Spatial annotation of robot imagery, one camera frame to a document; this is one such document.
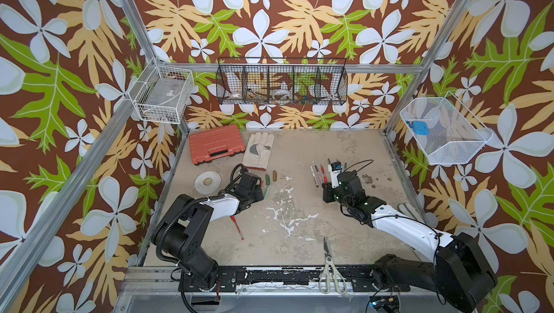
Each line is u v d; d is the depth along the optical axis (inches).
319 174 40.2
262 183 30.9
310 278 29.6
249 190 29.5
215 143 42.7
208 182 38.8
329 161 42.4
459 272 16.0
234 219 34.8
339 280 29.5
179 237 17.8
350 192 25.6
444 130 32.3
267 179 38.9
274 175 39.9
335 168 29.6
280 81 38.5
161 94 33.9
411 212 35.1
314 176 39.9
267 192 37.6
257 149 43.7
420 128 33.9
